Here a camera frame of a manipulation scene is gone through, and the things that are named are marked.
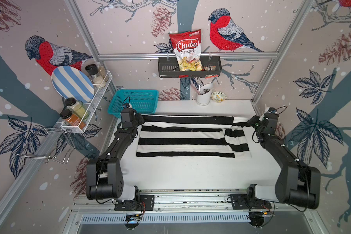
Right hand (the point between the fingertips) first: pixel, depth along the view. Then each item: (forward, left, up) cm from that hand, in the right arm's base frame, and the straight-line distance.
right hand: (252, 114), depth 88 cm
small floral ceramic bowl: (+33, +14, -16) cm, 39 cm away
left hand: (-1, +70, +2) cm, 70 cm away
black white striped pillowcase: (-7, +36, -17) cm, 40 cm away
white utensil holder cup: (+26, +27, -10) cm, 38 cm away
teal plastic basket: (+17, +73, -7) cm, 76 cm away
